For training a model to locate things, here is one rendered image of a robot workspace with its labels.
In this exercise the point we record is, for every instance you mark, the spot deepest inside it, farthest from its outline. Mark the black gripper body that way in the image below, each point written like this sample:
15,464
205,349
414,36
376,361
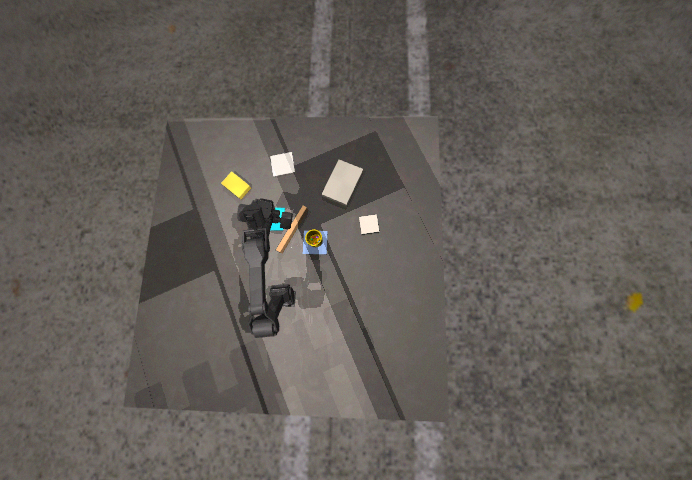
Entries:
285,220

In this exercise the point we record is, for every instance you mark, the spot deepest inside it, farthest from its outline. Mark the beige flat block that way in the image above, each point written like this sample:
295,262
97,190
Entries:
342,182

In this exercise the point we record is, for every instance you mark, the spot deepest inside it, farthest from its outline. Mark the white flat block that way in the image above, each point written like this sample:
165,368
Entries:
369,224

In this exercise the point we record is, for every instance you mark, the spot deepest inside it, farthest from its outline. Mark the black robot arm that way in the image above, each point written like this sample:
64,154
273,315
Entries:
256,250

